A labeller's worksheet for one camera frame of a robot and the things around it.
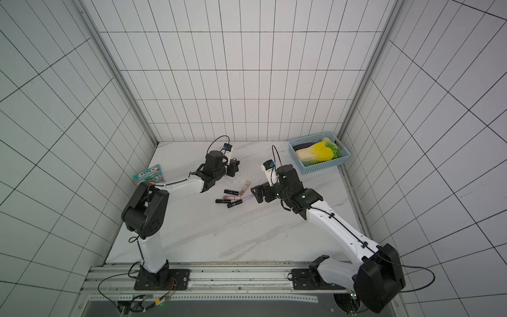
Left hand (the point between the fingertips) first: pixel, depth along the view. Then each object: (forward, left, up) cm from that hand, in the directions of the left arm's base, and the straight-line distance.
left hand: (235, 163), depth 96 cm
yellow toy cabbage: (+11, -46, -3) cm, 47 cm away
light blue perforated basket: (+12, -60, -4) cm, 61 cm away
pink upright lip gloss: (-8, -5, -9) cm, 13 cm away
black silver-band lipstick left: (-16, +5, -9) cm, 19 cm away
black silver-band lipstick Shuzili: (-17, -1, -9) cm, 19 cm away
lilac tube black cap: (-13, -7, -10) cm, 18 cm away
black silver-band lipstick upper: (-10, +2, -10) cm, 14 cm away
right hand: (-18, -10, +8) cm, 22 cm away
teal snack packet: (-1, +45, -9) cm, 45 cm away
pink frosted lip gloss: (-14, 0, -9) cm, 17 cm away
